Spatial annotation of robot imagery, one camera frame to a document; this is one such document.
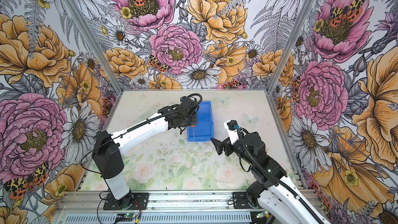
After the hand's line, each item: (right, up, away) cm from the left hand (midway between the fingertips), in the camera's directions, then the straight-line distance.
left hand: (192, 122), depth 85 cm
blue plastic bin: (+6, -7, +17) cm, 20 cm away
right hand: (+14, -5, -14) cm, 20 cm away
